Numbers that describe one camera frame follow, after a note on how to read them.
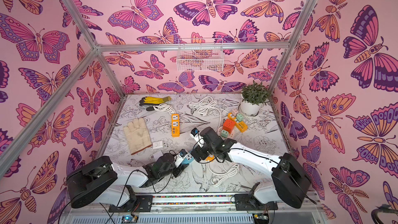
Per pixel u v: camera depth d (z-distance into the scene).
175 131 0.97
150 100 1.13
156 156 0.88
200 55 0.97
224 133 0.89
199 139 0.70
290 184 0.42
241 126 0.99
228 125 0.92
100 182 0.44
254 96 0.92
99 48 0.93
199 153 0.72
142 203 0.74
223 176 0.80
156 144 0.92
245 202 0.73
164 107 1.09
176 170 0.76
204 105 1.10
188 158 0.85
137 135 0.97
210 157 0.72
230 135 0.94
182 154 0.75
